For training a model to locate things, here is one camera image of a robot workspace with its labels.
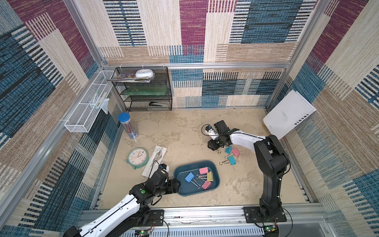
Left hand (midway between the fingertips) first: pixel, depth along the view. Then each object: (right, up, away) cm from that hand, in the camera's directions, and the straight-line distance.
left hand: (175, 184), depth 82 cm
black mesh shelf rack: (-34, +49, +37) cm, 71 cm away
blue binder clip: (+8, +3, +3) cm, 9 cm away
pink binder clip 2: (+17, 0, 0) cm, 17 cm away
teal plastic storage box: (+6, -3, +2) cm, 7 cm away
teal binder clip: (+34, +11, +12) cm, 37 cm away
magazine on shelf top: (-29, +61, +10) cm, 68 cm away
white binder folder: (+64, +38, +4) cm, 75 cm away
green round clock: (-24, +12, +10) cm, 29 cm away
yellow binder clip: (+16, +6, +6) cm, 18 cm away
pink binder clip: (+16, +7, +7) cm, 19 cm away
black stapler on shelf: (-20, +48, +30) cm, 60 cm away
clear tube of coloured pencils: (-32, +36, +9) cm, 49 cm away
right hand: (+22, +21, +18) cm, 35 cm away
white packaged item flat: (-14, +10, +12) cm, 21 cm away
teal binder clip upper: (+32, +16, +14) cm, 39 cm away
